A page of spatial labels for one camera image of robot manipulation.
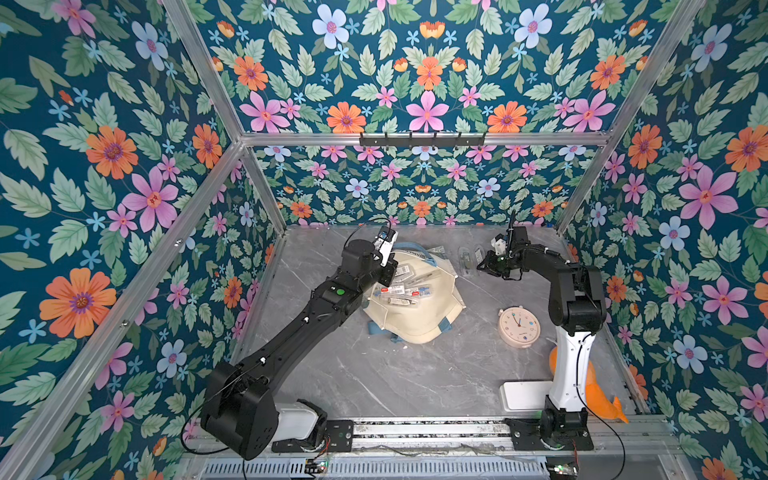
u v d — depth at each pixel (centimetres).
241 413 40
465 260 108
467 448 72
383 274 71
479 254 108
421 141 91
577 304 60
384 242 67
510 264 91
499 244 101
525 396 77
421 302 97
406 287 98
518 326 91
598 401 76
